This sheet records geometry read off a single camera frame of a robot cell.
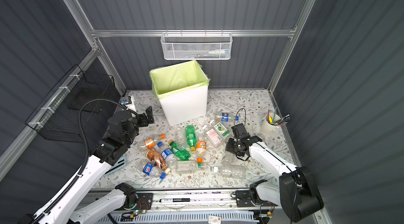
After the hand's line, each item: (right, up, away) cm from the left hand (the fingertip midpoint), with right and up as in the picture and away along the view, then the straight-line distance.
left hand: (141, 108), depth 71 cm
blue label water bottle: (+9, -25, +12) cm, 29 cm away
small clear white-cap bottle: (+43, -28, +15) cm, 54 cm away
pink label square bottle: (+34, -17, +20) cm, 43 cm away
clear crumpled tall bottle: (+14, -19, +24) cm, 34 cm away
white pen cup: (+68, -9, +21) cm, 72 cm away
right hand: (+43, -23, +16) cm, 51 cm away
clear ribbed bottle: (+43, -31, +8) cm, 54 cm away
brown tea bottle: (+3, -27, +12) cm, 29 cm away
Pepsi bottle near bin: (+42, -6, +28) cm, 51 cm away
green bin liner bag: (+12, +19, +28) cm, 35 cm away
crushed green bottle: (+16, -26, +17) cm, 35 cm away
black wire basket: (-31, +1, +3) cm, 32 cm away
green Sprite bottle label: (+21, -18, +19) cm, 34 cm away
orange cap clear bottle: (-2, -20, +18) cm, 27 cm away
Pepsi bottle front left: (+1, -31, +8) cm, 32 cm away
